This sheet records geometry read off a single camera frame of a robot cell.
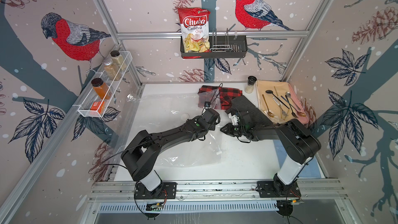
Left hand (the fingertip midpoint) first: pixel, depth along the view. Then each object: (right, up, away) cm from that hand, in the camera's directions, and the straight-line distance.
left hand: (213, 117), depth 87 cm
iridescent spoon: (+59, +1, +16) cm, 61 cm away
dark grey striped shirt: (+20, +6, +18) cm, 27 cm away
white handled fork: (+47, +7, +20) cm, 52 cm away
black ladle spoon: (+45, +15, +27) cm, 55 cm away
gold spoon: (+39, 0, +14) cm, 41 cm away
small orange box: (-51, +8, -21) cm, 56 cm away
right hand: (+6, -9, +7) cm, 13 cm away
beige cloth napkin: (+54, +18, +30) cm, 64 cm away
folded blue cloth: (+52, -26, -8) cm, 59 cm away
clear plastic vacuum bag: (-38, +1, +18) cm, 42 cm away
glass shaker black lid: (+29, +18, +25) cm, 42 cm away
